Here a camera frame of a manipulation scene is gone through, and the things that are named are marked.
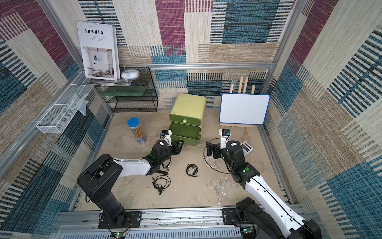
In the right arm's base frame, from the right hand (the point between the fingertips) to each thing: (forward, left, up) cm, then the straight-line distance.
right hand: (215, 139), depth 78 cm
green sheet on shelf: (+37, +56, +4) cm, 67 cm away
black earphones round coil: (-7, +13, -21) cm, 25 cm away
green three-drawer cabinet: (+16, +15, -1) cm, 22 cm away
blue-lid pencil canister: (+13, +46, -1) cm, 48 cm away
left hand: (+6, +18, -9) cm, 21 cm away
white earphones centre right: (-2, +1, -20) cm, 20 cm away
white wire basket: (+4, +75, +14) cm, 77 cm away
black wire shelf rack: (+45, +47, -15) cm, 67 cm away
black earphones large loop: (-14, +30, -21) cm, 40 cm away
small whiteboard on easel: (+25, -20, -4) cm, 33 cm away
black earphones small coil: (-9, +30, -19) cm, 36 cm away
